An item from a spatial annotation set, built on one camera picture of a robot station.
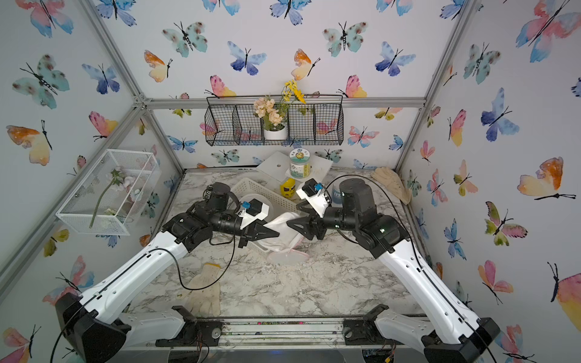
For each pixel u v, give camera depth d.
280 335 0.75
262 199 1.00
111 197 0.73
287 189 1.04
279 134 0.91
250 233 0.57
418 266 0.42
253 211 0.54
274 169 1.02
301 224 0.55
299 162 0.83
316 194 0.52
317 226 0.53
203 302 0.79
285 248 0.68
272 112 0.81
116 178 0.74
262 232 0.60
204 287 0.52
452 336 0.37
